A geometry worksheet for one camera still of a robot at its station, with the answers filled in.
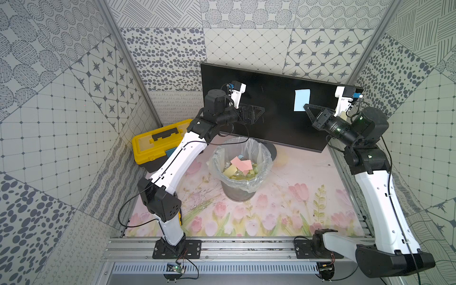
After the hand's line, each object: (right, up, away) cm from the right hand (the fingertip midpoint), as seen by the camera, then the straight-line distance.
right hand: (302, 108), depth 60 cm
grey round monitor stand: (0, -16, +47) cm, 49 cm away
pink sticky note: (-21, -22, +20) cm, 36 cm away
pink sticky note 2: (-17, -21, +22) cm, 35 cm away
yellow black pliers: (-49, -47, +22) cm, 72 cm away
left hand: (-16, +4, +8) cm, 18 cm away
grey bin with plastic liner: (-23, -29, +9) cm, 38 cm away
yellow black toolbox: (-67, -15, +28) cm, 74 cm away
